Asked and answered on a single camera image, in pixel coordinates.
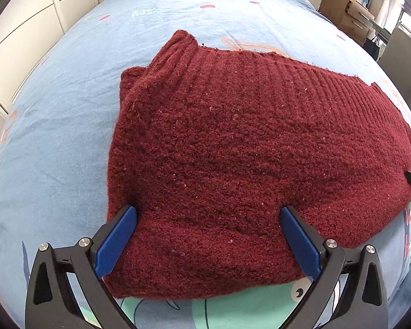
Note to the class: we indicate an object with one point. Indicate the white wardrobe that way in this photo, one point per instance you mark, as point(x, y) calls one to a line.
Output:
point(28, 30)

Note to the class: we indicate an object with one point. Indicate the blue patterned bed sheet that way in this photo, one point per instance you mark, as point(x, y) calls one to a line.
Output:
point(55, 141)

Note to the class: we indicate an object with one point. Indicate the dark red knit sweater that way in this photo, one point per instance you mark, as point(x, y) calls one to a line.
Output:
point(210, 144)

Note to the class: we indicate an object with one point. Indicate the wooden drawer cabinet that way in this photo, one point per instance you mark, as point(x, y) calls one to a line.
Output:
point(349, 16)

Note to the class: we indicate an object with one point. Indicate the dark shopping bag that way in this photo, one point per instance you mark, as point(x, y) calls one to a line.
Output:
point(372, 48)

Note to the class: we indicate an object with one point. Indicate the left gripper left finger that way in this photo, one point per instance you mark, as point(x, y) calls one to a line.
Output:
point(50, 301)

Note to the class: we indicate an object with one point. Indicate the grey chair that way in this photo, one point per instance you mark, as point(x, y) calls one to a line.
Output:
point(396, 62)

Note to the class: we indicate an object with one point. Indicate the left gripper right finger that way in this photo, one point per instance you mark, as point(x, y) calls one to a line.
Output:
point(353, 276)

